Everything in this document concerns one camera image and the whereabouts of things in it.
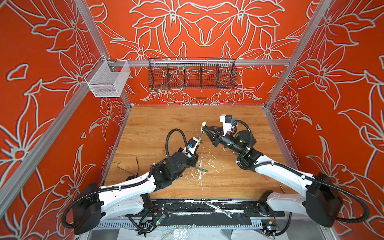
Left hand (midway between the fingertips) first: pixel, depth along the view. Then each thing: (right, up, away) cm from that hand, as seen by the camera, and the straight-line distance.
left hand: (197, 144), depth 73 cm
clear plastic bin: (-57, +39, +21) cm, 72 cm away
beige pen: (+2, +5, -3) cm, 6 cm away
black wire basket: (-11, +44, +28) cm, 53 cm away
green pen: (+2, -18, +15) cm, 23 cm away
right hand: (+2, +8, -6) cm, 10 cm away
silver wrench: (+15, -34, -1) cm, 37 cm away
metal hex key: (-47, -16, +15) cm, 52 cm away
